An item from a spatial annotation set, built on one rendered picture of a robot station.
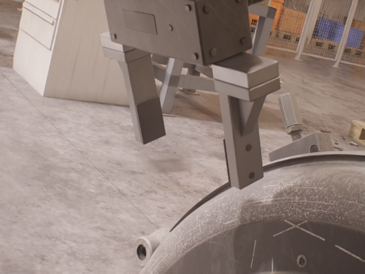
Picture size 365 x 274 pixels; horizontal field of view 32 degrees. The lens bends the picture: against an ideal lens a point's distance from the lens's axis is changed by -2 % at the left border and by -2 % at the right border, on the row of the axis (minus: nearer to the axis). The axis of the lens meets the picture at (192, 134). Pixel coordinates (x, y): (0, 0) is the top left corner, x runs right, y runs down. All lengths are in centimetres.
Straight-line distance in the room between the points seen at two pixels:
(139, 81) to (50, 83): 373
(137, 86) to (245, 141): 14
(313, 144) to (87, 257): 170
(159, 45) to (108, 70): 395
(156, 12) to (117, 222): 223
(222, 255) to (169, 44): 26
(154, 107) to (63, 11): 363
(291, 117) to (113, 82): 375
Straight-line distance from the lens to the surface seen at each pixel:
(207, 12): 46
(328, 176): 60
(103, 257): 240
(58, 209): 269
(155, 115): 61
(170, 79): 452
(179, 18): 47
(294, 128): 77
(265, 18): 485
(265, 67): 46
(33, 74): 453
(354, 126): 570
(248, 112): 47
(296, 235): 60
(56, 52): 427
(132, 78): 59
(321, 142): 75
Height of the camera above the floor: 109
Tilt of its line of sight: 15 degrees down
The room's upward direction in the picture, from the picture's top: 15 degrees clockwise
